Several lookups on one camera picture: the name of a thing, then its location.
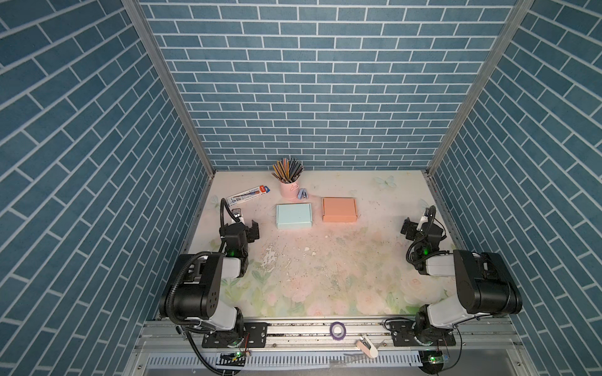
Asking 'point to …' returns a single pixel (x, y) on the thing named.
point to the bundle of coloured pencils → (288, 170)
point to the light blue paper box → (293, 215)
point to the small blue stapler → (302, 193)
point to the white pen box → (248, 194)
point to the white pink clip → (367, 347)
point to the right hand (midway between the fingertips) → (420, 218)
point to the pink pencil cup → (290, 191)
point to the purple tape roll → (331, 330)
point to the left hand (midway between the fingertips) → (241, 221)
